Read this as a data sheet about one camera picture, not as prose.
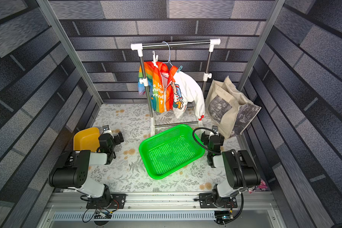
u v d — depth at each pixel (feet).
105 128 2.67
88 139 3.22
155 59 2.48
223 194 1.98
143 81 2.55
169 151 3.03
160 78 2.59
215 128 2.65
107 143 2.38
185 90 2.55
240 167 1.40
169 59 2.31
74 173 1.48
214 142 2.44
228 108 3.03
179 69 2.31
